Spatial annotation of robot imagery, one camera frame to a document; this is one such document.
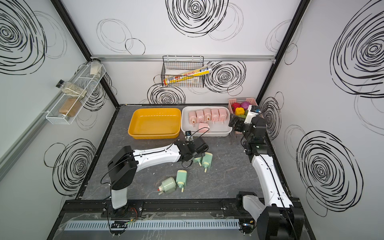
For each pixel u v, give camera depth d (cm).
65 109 67
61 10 72
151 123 109
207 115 105
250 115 67
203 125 100
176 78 87
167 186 74
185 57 91
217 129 104
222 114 105
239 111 107
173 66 96
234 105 112
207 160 83
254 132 57
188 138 77
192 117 103
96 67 87
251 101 116
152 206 76
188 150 63
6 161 50
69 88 71
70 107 67
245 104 112
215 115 105
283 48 87
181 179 77
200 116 104
